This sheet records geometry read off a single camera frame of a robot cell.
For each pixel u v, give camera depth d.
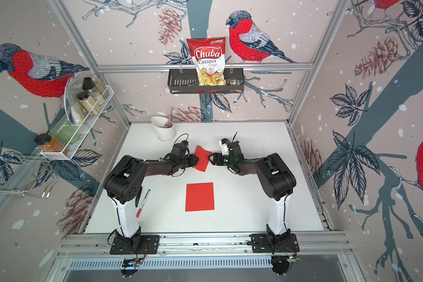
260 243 0.73
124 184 0.52
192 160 0.90
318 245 0.74
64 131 0.72
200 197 0.88
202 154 1.03
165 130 1.09
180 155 0.82
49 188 0.62
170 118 1.08
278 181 0.52
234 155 0.80
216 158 0.89
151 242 0.73
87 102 0.76
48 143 0.60
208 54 0.80
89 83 0.79
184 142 0.93
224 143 0.91
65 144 0.64
